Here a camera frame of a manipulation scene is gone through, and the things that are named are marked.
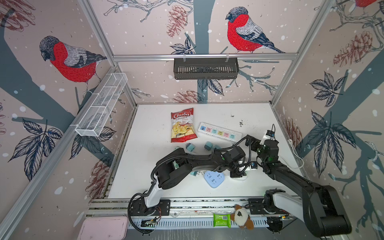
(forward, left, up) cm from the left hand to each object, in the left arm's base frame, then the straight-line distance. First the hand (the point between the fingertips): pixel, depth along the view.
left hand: (244, 172), depth 80 cm
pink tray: (-23, +70, -5) cm, 74 cm away
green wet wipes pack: (-21, +15, -4) cm, 26 cm away
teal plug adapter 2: (+18, +19, -3) cm, 26 cm away
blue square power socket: (-3, +17, -2) cm, 17 cm away
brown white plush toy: (-21, +5, -2) cm, 21 cm away
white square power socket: (-5, +4, +4) cm, 8 cm away
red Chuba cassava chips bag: (+31, +36, -1) cm, 47 cm away
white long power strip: (+28, +11, -3) cm, 30 cm away
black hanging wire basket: (+65, +19, +24) cm, 72 cm away
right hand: (+18, -8, +5) cm, 20 cm away
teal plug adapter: (+18, +31, -4) cm, 36 cm away
